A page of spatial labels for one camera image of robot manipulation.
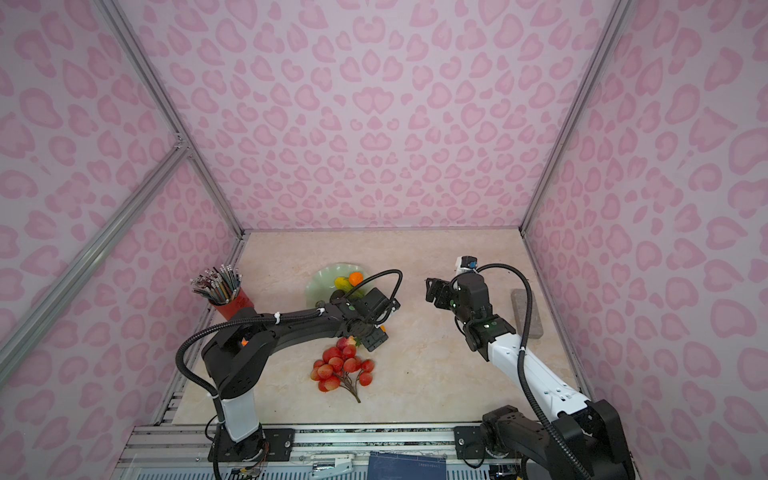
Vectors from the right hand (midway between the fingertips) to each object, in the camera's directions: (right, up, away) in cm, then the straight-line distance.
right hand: (440, 280), depth 82 cm
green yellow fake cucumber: (-30, -2, +18) cm, 35 cm away
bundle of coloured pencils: (-62, -1, +2) cm, 62 cm away
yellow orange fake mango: (-16, -13, 0) cm, 20 cm away
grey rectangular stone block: (+28, -9, +13) cm, 32 cm away
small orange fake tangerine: (-25, -1, +15) cm, 29 cm away
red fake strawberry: (-27, -18, +5) cm, 33 cm away
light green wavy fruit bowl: (-37, -2, +18) cm, 41 cm away
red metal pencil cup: (-60, -8, +6) cm, 61 cm away
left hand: (-18, -14, +9) cm, 25 cm away
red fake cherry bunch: (-27, -23, -2) cm, 36 cm away
